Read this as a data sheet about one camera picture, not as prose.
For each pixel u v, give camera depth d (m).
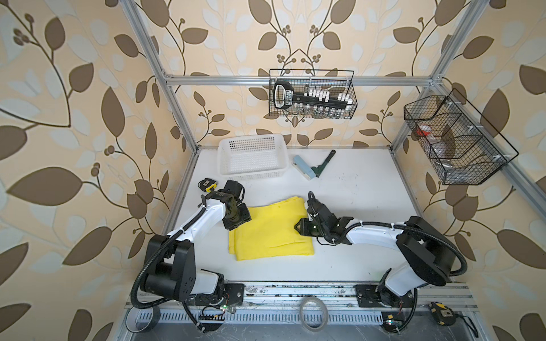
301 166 1.09
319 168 1.12
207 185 1.02
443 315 0.68
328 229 0.68
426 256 0.44
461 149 0.74
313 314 0.71
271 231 0.90
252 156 1.18
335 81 0.91
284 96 0.85
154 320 0.67
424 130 0.81
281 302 0.74
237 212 0.79
